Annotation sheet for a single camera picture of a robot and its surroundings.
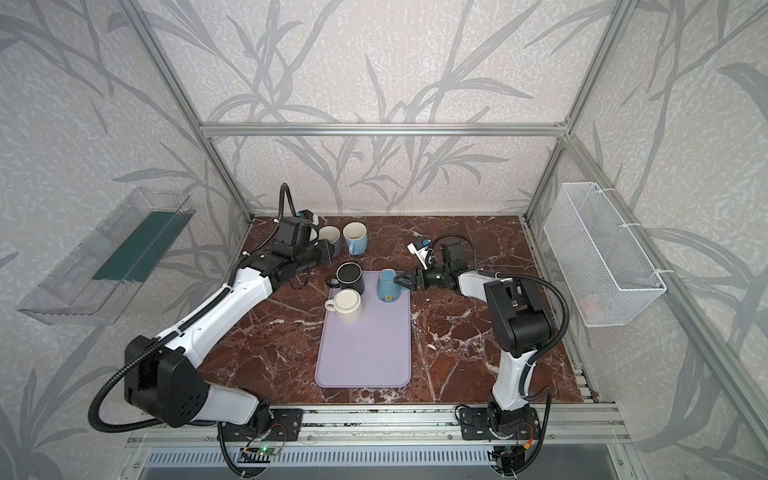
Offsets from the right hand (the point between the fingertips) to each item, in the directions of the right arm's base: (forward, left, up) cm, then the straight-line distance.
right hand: (401, 269), depth 92 cm
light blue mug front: (+14, +16, -1) cm, 21 cm away
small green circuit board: (-46, +33, -9) cm, 57 cm away
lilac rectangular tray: (-22, +8, -8) cm, 25 cm away
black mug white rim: (-2, +17, -1) cm, 17 cm away
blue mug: (-5, +4, -4) cm, 8 cm away
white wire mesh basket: (-19, -43, +25) cm, 54 cm away
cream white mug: (-11, +16, -2) cm, 20 cm away
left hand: (+2, +18, +13) cm, 23 cm away
